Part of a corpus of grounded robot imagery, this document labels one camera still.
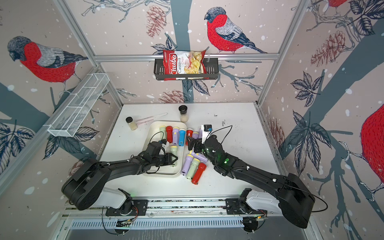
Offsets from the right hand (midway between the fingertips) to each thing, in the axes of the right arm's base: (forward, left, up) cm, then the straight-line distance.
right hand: (193, 135), depth 78 cm
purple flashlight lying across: (-4, -3, -16) cm, 17 cm away
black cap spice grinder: (+26, +9, -9) cm, 29 cm away
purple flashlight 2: (-8, +3, -17) cm, 19 cm away
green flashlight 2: (-11, 0, -17) cm, 20 cm away
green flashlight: (-1, +13, -15) cm, 20 cm away
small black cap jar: (+16, +44, -13) cm, 49 cm away
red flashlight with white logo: (+13, +4, -16) cm, 21 cm away
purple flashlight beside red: (+11, 0, -16) cm, 20 cm away
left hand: (-5, +9, -16) cm, 19 cm away
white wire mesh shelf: (+9, +62, +12) cm, 64 cm away
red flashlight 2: (+15, +18, -16) cm, 29 cm away
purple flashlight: (+10, +13, -16) cm, 23 cm away
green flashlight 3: (+15, +23, -16) cm, 32 cm away
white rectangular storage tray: (+13, +30, -21) cm, 39 cm away
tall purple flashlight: (+14, -3, -18) cm, 23 cm away
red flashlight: (-13, -3, -19) cm, 23 cm away
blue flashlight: (+10, +9, -17) cm, 21 cm away
